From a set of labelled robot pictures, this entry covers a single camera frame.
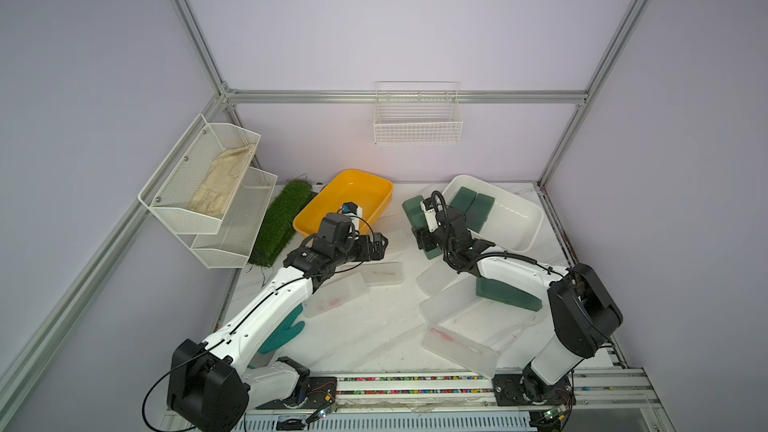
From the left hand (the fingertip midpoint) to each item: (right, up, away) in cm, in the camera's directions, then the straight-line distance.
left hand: (371, 245), depth 80 cm
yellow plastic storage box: (-4, +17, +38) cm, 41 cm away
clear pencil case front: (+20, -28, +2) cm, 34 cm away
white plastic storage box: (+51, +5, +30) cm, 59 cm away
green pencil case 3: (+12, +10, +9) cm, 18 cm away
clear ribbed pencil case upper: (+19, -12, +13) cm, 26 cm away
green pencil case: (+33, +14, +31) cm, 47 cm away
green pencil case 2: (+38, +9, +31) cm, 50 cm away
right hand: (+17, +4, +12) cm, 21 cm away
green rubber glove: (-25, -25, +2) cm, 35 cm away
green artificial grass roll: (-33, +10, +24) cm, 42 cm away
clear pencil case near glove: (-12, -16, +10) cm, 22 cm away
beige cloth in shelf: (-42, +16, -1) cm, 45 cm away
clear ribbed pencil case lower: (+26, -17, +10) cm, 33 cm away
